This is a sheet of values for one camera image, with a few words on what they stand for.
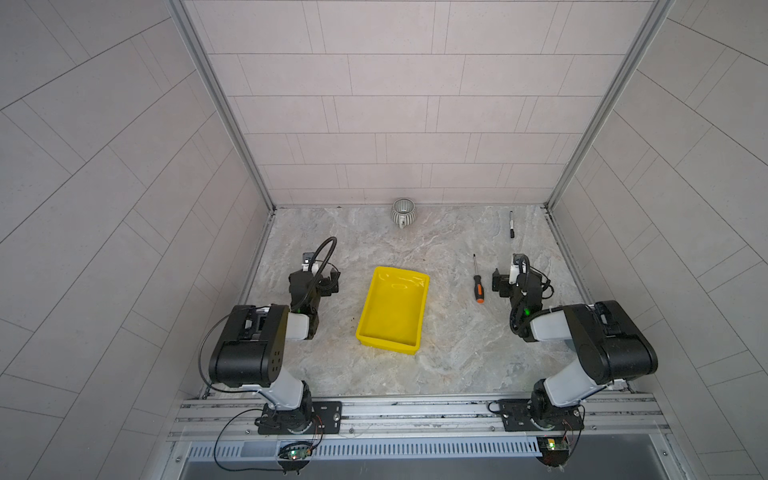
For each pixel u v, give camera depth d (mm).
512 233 1084
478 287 920
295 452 646
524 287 694
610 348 452
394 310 864
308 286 668
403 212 1080
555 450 680
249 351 441
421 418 723
